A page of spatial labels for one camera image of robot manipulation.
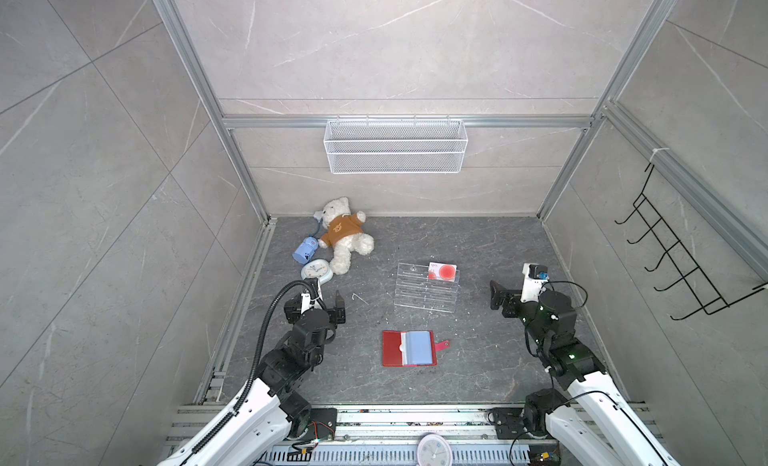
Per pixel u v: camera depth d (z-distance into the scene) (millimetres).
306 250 1033
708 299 592
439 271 927
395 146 1000
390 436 730
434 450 685
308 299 621
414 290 980
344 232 1045
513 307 684
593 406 483
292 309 668
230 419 465
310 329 542
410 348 857
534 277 637
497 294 688
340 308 696
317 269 1009
